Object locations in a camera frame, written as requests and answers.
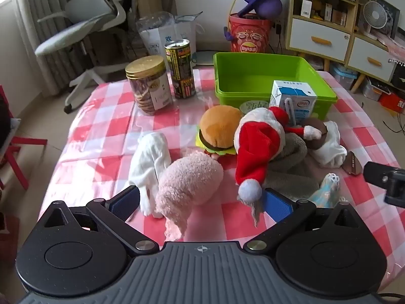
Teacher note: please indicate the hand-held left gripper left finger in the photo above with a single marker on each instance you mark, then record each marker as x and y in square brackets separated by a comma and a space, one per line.
[126, 201]

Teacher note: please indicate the brown flat object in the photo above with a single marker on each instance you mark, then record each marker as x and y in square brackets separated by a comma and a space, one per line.
[351, 164]

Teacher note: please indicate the light blue patterned pouch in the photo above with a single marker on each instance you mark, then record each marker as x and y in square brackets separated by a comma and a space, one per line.
[326, 190]

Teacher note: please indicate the small white fan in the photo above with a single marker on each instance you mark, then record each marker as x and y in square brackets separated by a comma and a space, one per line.
[375, 15]

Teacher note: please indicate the pink patterned cloth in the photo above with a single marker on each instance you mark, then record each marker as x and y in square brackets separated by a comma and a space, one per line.
[392, 49]

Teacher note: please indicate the white paper bag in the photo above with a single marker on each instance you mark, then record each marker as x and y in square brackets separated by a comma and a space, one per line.
[164, 38]

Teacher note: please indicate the clear storage box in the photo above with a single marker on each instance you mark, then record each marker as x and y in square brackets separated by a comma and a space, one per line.
[343, 76]

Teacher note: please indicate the white radiator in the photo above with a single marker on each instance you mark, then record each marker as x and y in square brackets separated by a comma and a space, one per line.
[34, 12]

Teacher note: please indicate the cookie jar with gold lid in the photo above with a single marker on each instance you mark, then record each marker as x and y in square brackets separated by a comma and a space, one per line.
[152, 91]

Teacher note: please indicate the red santa hat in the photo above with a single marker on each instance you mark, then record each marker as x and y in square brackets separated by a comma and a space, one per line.
[256, 145]

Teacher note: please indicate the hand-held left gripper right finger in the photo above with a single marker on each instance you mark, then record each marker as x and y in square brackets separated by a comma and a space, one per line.
[278, 205]

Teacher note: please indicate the grey office chair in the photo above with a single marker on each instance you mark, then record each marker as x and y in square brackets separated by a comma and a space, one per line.
[79, 28]

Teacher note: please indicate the small white box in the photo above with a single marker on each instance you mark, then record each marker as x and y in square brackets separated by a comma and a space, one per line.
[306, 8]

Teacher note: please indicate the white blue milk carton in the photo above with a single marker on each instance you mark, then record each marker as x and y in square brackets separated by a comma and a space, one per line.
[300, 104]

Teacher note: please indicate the long white cloth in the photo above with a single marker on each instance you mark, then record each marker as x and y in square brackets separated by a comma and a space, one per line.
[145, 158]

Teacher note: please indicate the green plastic bin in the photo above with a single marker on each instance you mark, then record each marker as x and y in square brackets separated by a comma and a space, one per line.
[250, 76]

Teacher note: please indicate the clear plastic bag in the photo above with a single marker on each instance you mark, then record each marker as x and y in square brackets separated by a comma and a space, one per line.
[155, 20]

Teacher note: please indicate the wooden shelf cabinet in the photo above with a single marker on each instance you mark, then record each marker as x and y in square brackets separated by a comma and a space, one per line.
[316, 39]

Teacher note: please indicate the red box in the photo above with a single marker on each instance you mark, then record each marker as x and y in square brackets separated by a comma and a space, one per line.
[392, 101]

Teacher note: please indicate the brown round disc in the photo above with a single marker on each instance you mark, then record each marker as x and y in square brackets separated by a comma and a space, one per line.
[320, 122]

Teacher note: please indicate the red stool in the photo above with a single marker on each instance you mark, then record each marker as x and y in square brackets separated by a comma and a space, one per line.
[19, 145]

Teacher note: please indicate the burger plush toy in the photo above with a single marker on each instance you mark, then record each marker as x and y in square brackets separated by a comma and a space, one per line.
[218, 126]

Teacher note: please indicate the pink fluffy plush toy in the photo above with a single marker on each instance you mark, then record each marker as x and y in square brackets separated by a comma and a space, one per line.
[189, 180]

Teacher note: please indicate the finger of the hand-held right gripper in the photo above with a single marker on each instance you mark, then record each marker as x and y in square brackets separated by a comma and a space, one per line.
[376, 171]

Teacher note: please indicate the pink checked tablecloth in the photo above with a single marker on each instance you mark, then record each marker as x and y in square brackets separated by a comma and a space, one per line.
[104, 107]

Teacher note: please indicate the tall black yellow can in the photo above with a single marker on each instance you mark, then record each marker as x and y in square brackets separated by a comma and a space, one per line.
[182, 69]

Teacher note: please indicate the red bucket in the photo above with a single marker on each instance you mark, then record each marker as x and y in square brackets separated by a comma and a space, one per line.
[250, 34]

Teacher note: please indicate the black picture frame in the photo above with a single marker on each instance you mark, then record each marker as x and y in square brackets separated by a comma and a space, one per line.
[392, 15]

